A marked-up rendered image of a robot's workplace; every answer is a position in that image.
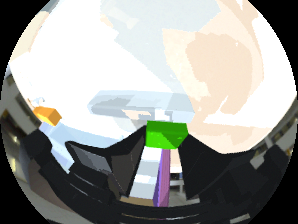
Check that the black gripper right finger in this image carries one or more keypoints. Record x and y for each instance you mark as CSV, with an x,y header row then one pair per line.
x,y
202,166

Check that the orange rectangular block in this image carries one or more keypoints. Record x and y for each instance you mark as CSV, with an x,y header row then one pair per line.
x,y
48,114

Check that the small green block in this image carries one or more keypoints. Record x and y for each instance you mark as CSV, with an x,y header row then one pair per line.
x,y
161,135

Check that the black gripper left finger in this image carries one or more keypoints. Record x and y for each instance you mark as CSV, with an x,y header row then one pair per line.
x,y
119,161

